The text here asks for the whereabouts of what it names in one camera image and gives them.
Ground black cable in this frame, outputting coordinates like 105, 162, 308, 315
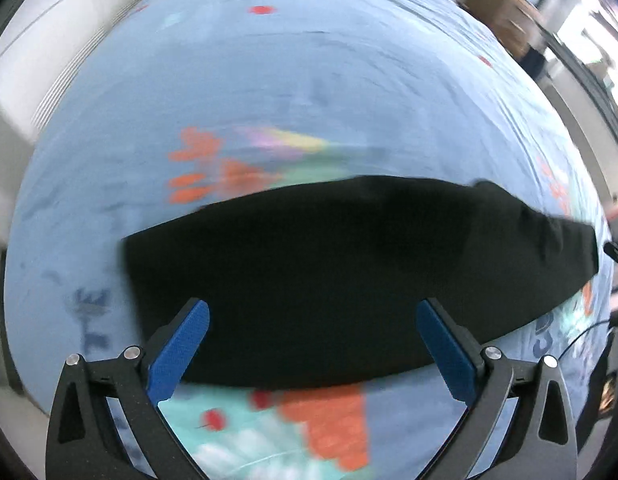
558, 318, 615, 361

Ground blue patterned bed sheet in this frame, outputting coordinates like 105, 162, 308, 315
3, 0, 614, 479

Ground white wardrobe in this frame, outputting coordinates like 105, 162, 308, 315
0, 0, 141, 144

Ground wooden dresser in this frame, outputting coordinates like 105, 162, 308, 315
463, 0, 542, 61

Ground black pants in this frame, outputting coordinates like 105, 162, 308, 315
122, 176, 598, 390

